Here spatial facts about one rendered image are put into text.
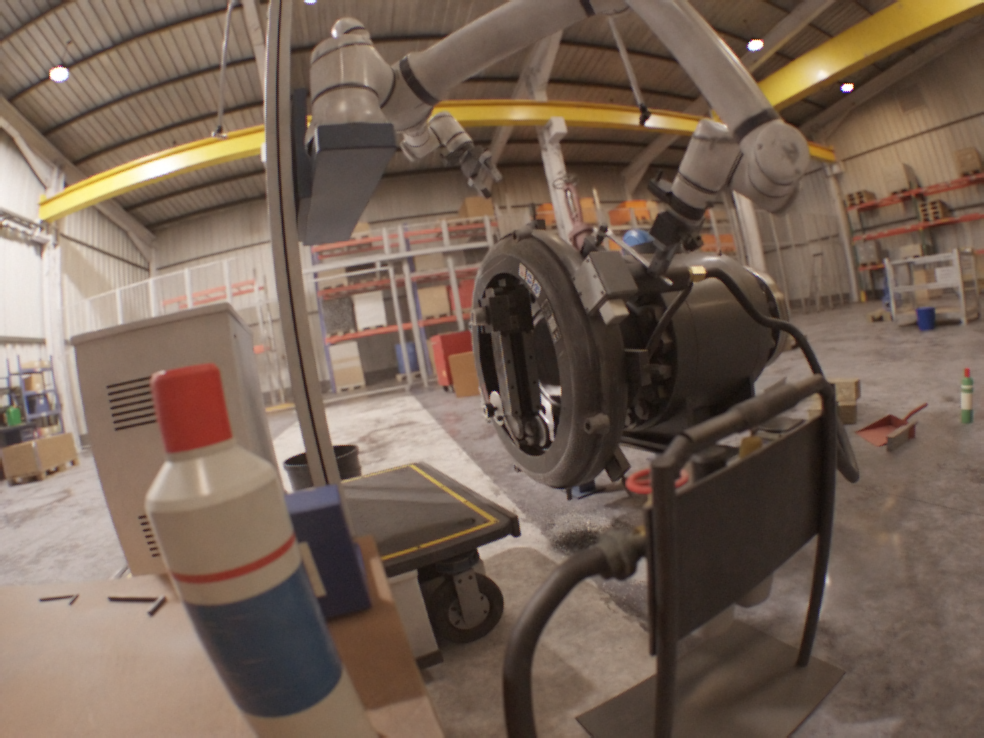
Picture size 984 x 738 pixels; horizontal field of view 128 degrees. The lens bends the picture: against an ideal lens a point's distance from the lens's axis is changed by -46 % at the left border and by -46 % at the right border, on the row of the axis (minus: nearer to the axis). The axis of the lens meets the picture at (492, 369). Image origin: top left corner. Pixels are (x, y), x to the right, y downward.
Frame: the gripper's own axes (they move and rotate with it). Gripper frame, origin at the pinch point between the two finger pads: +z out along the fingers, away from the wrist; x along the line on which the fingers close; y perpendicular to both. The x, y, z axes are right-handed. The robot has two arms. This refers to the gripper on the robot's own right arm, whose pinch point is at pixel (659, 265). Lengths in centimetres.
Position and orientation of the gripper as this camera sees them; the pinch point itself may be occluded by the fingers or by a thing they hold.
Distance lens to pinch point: 98.0
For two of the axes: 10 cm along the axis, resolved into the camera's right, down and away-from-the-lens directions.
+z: -1.6, 6.4, 7.5
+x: 7.9, -3.7, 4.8
